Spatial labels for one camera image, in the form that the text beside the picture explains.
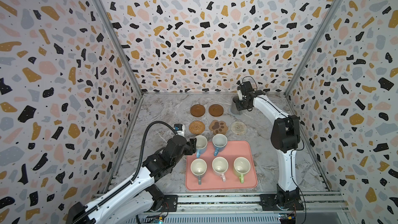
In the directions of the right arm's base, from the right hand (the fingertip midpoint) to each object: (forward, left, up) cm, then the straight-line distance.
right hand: (241, 104), depth 102 cm
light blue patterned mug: (-24, +15, -5) cm, 29 cm away
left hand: (-30, +28, +7) cm, 42 cm away
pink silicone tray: (-27, +6, -10) cm, 29 cm away
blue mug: (-26, +25, -5) cm, 36 cm away
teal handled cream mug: (-38, +26, -8) cm, 47 cm away
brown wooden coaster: (+1, +30, -8) cm, 31 cm away
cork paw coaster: (-11, +15, -10) cm, 21 cm away
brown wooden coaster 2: (+4, +16, -11) cm, 20 cm away
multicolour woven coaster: (-11, +2, -10) cm, 15 cm away
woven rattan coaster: (-12, +29, -10) cm, 33 cm away
